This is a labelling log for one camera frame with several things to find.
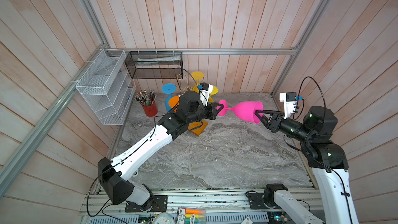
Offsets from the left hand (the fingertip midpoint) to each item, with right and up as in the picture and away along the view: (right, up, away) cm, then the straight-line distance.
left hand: (223, 110), depth 65 cm
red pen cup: (-42, -1, +36) cm, 55 cm away
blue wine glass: (-26, +11, +12) cm, 30 cm away
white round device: (-27, -49, +3) cm, 56 cm away
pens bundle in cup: (-43, +7, +29) cm, 53 cm away
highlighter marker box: (-14, -48, +4) cm, 50 cm away
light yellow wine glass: (-2, +10, +14) cm, 17 cm away
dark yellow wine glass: (-11, +19, +19) cm, 29 cm away
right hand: (+12, -1, -6) cm, 13 cm away
